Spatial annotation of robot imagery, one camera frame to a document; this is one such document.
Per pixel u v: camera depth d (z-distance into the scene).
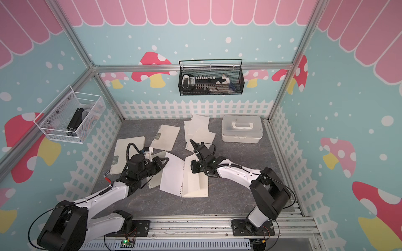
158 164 0.76
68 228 0.41
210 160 0.66
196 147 0.74
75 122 0.70
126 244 0.73
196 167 0.77
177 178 0.89
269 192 0.45
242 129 0.98
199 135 1.13
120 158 0.99
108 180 0.91
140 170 0.67
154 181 0.77
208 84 0.87
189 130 1.13
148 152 0.80
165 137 1.09
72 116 0.72
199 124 1.17
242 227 0.74
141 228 0.74
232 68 0.90
